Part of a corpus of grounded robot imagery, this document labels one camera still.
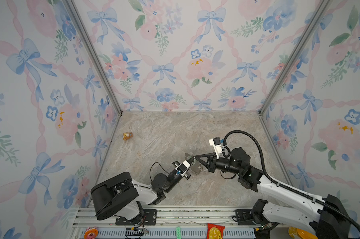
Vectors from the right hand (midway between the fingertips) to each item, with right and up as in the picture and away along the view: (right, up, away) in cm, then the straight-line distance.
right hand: (196, 158), depth 68 cm
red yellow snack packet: (+8, -34, +1) cm, 35 cm away
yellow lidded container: (+43, -33, -2) cm, 54 cm away
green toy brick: (-9, -35, +1) cm, 36 cm away
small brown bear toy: (-44, +9, +34) cm, 56 cm away
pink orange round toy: (-48, -33, -2) cm, 58 cm away
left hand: (-1, 0, +3) cm, 3 cm away
